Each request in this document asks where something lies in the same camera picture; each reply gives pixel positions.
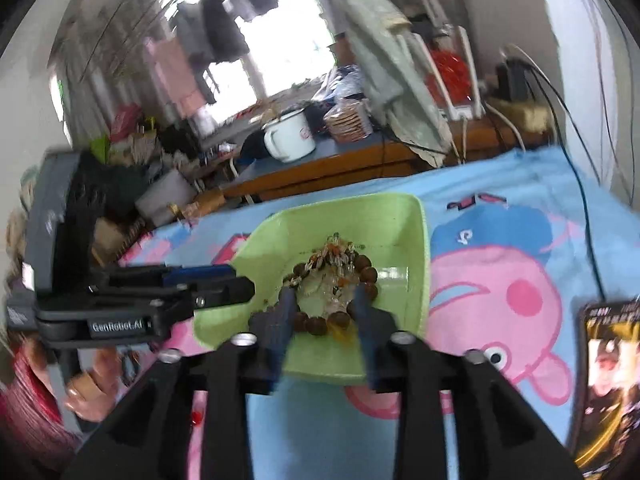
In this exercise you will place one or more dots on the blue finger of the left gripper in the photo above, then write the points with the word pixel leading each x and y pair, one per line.
pixel 187 274

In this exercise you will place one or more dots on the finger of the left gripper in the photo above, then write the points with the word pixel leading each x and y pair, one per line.
pixel 221 292

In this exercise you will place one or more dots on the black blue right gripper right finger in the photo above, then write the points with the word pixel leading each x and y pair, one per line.
pixel 498 434

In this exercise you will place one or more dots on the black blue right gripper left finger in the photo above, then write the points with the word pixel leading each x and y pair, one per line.
pixel 148 434

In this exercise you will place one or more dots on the light green plastic basket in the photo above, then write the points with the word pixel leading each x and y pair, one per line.
pixel 325 250

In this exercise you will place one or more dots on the person's left hand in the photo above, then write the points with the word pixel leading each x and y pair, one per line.
pixel 90 395

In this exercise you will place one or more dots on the grey storage box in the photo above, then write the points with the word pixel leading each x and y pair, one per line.
pixel 171 189

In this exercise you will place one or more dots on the smartphone with lit screen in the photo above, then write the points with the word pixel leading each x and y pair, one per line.
pixel 605 434

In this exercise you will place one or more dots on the white enamel mug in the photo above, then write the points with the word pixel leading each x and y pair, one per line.
pixel 288 138

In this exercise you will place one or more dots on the wooden desk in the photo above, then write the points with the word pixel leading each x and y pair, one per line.
pixel 332 165

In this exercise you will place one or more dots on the Peppa Pig blue bedsheet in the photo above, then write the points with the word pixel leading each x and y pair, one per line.
pixel 519 247

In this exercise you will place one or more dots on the pink hanging garment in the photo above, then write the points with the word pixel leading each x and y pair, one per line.
pixel 176 76

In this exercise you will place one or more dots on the bag of crackers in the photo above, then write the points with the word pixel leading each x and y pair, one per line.
pixel 348 121

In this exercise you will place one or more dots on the dark hanging jacket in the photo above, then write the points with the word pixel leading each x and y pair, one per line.
pixel 223 35

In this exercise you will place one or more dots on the green dotted cloth cover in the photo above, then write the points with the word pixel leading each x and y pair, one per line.
pixel 388 55

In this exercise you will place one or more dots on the white wifi router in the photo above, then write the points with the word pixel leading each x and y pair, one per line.
pixel 452 79

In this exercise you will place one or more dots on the black power adapter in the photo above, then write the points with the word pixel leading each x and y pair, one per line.
pixel 512 83

